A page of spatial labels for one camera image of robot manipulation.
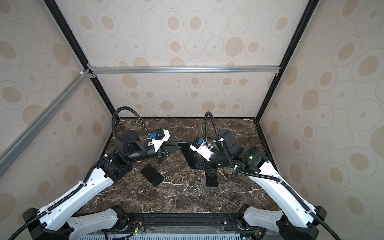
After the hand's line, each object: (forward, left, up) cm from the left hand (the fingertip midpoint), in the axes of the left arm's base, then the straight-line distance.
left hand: (182, 148), depth 59 cm
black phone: (+3, +21, -37) cm, 43 cm away
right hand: (-2, -6, -8) cm, 10 cm away
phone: (0, -14, -37) cm, 39 cm away
